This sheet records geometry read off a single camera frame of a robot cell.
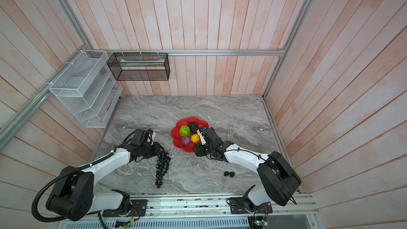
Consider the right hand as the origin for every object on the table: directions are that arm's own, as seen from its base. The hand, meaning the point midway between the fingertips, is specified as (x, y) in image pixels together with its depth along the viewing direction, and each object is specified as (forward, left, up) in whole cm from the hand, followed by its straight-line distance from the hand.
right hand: (196, 147), depth 87 cm
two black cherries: (-13, -19, -4) cm, 23 cm away
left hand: (-2, +19, -2) cm, 20 cm away
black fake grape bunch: (-11, +18, -1) cm, 21 cm away
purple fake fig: (+4, +7, -1) cm, 8 cm away
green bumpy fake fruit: (+11, +8, +1) cm, 13 cm away
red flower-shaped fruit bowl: (+12, +15, -4) cm, 19 cm away
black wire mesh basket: (+50, +41, +19) cm, 67 cm away
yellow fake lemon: (+7, +1, -1) cm, 7 cm away
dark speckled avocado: (+15, +3, -2) cm, 15 cm away
